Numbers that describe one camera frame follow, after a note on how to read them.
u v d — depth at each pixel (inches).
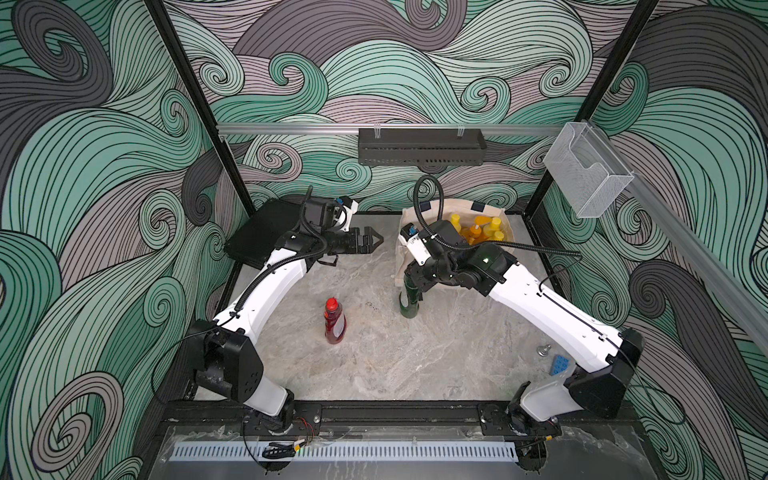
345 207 27.9
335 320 30.3
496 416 28.7
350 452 27.5
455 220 34.7
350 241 27.4
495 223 34.4
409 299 30.0
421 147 37.7
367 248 27.2
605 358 15.5
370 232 27.6
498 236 33.1
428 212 37.1
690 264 23.2
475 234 34.1
